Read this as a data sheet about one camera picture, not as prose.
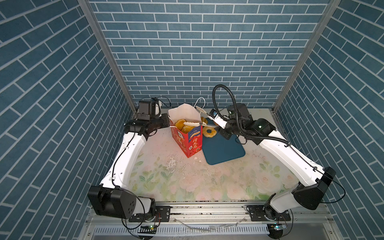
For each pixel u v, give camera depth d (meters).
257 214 0.74
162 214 0.73
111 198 0.38
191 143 0.83
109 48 0.87
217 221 0.73
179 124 0.74
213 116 0.61
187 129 0.85
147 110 0.56
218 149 0.96
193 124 0.74
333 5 0.71
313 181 0.40
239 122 0.51
